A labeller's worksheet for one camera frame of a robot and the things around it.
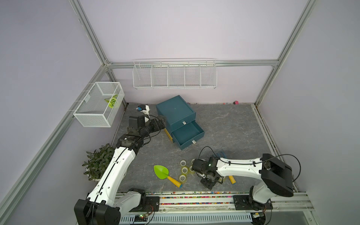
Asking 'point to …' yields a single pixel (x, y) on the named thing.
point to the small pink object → (236, 102)
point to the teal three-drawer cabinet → (180, 124)
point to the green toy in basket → (111, 101)
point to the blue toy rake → (222, 155)
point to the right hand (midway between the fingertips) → (208, 182)
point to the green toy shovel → (162, 173)
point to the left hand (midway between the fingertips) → (160, 120)
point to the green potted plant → (98, 161)
